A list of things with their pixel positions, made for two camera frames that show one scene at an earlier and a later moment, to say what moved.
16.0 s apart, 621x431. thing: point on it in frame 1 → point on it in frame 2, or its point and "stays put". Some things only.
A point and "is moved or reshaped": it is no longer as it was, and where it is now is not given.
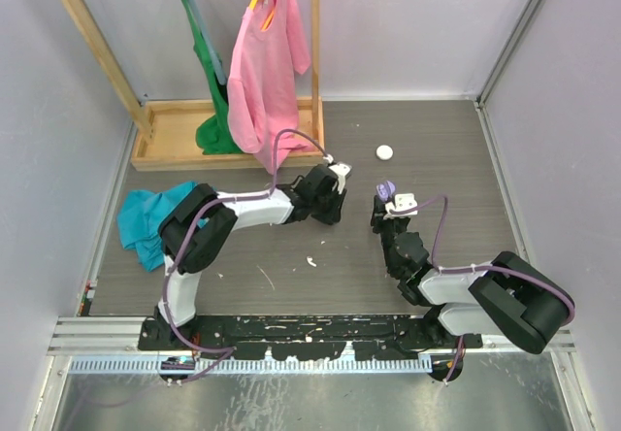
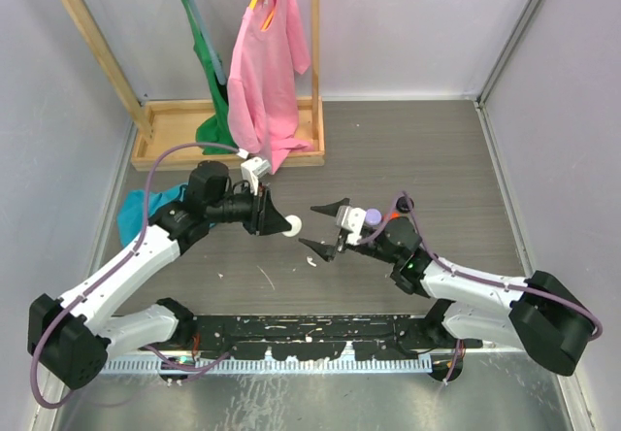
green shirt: x=214 y=135 stays put
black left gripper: x=334 y=215 → x=273 y=220
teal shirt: x=139 y=222 stays put
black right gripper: x=378 y=215 → x=328 y=251
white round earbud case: x=384 y=152 → x=296 y=225
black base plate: x=305 y=337 stays put
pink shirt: x=262 y=85 stays put
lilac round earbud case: x=385 y=190 is moved or reshaped
